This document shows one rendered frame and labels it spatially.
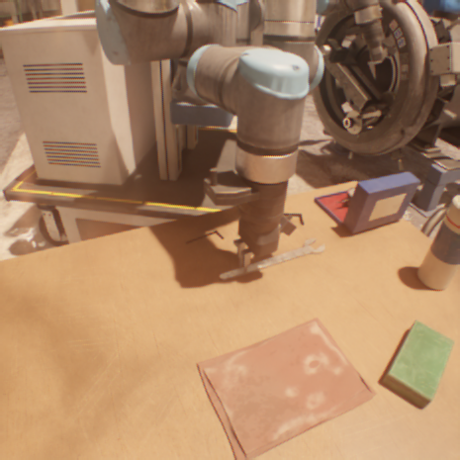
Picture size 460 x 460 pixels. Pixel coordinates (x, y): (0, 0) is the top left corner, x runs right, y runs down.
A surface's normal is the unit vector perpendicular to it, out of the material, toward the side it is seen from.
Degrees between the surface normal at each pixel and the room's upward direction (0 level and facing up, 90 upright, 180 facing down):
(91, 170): 90
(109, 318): 0
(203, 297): 0
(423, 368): 0
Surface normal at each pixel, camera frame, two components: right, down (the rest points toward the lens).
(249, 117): -0.64, 0.46
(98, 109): -0.15, 0.61
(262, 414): 0.13, -0.52
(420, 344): 0.04, -0.78
